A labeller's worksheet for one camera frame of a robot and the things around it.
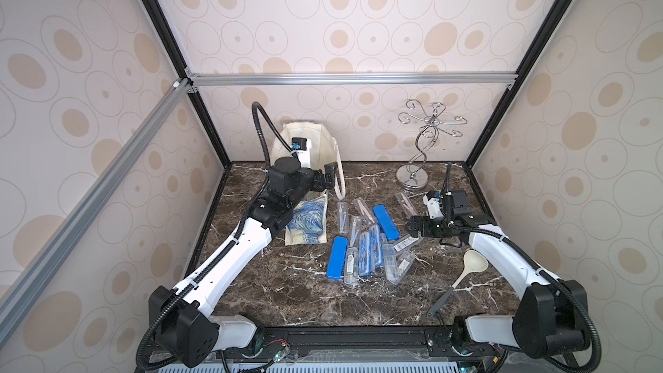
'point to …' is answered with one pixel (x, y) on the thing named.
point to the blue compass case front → (337, 257)
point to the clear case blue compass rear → (376, 246)
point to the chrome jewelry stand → (413, 176)
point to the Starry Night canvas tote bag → (306, 219)
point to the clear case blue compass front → (364, 253)
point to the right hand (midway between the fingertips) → (428, 226)
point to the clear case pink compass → (362, 206)
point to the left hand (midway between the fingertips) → (332, 161)
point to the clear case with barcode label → (409, 241)
